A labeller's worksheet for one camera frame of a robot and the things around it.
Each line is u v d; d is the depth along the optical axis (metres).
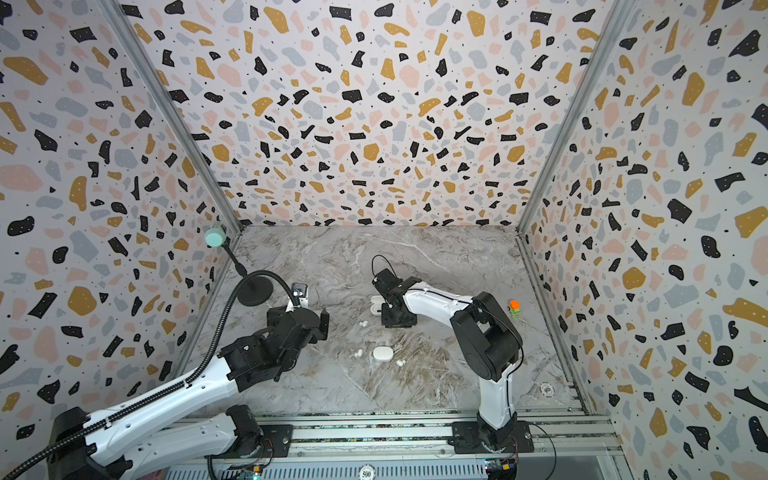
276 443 0.73
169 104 0.84
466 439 0.74
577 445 0.75
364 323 0.94
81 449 0.38
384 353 0.87
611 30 0.74
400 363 0.87
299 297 0.64
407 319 0.77
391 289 0.71
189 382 0.46
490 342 0.50
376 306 0.97
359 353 0.88
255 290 0.98
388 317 0.84
